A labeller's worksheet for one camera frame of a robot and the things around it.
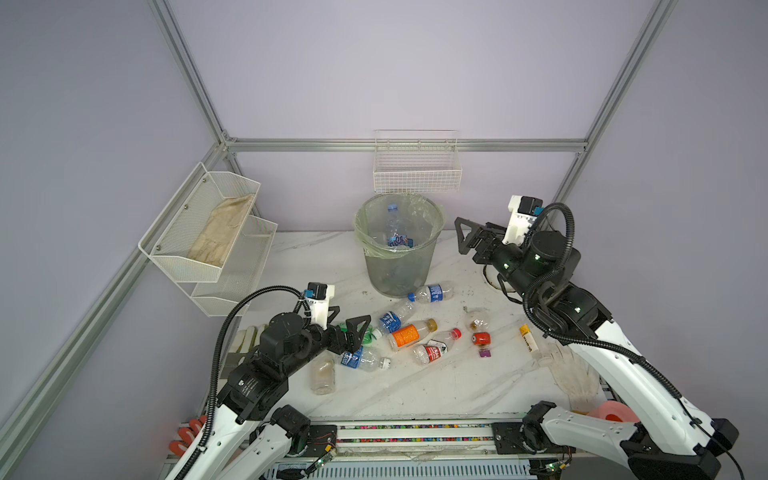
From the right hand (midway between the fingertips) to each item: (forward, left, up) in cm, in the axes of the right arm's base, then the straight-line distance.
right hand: (468, 221), depth 61 cm
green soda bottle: (-11, +22, -28) cm, 38 cm away
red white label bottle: (-10, +4, -39) cm, 41 cm away
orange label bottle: (-6, +11, -39) cm, 41 cm away
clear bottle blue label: (-14, +24, -39) cm, 48 cm away
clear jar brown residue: (-2, -9, -38) cm, 39 cm away
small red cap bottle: (-6, -10, -42) cm, 44 cm away
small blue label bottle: (-2, +17, -39) cm, 43 cm away
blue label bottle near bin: (+8, +3, -39) cm, 40 cm away
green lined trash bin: (+25, +15, -28) cm, 40 cm away
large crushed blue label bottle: (+20, +16, -25) cm, 36 cm away
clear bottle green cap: (-17, +36, -44) cm, 60 cm away
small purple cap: (-10, -11, -43) cm, 46 cm away
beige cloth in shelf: (+12, +64, -13) cm, 66 cm away
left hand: (-12, +25, -18) cm, 33 cm away
